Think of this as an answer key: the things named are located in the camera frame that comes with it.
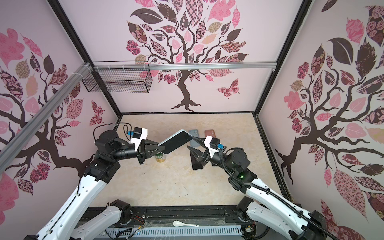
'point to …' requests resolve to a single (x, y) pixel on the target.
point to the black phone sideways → (196, 164)
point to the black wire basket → (133, 76)
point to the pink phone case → (210, 133)
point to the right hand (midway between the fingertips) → (192, 141)
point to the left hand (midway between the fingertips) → (164, 148)
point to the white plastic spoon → (177, 223)
